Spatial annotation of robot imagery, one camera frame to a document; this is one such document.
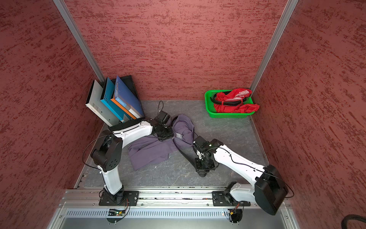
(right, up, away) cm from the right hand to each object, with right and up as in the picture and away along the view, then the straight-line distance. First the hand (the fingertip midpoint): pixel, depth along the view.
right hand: (200, 175), depth 75 cm
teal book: (-55, +41, +7) cm, 69 cm away
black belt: (+14, +46, +39) cm, 62 cm away
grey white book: (-62, +37, +9) cm, 73 cm away
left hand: (-17, +18, +16) cm, 30 cm away
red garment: (+33, +49, +39) cm, 71 cm away
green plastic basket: (+12, +42, +41) cm, 60 cm away
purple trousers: (-34, +10, +12) cm, 38 cm away
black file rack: (-50, +58, +26) cm, 81 cm away
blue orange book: (-48, +44, +12) cm, 66 cm away
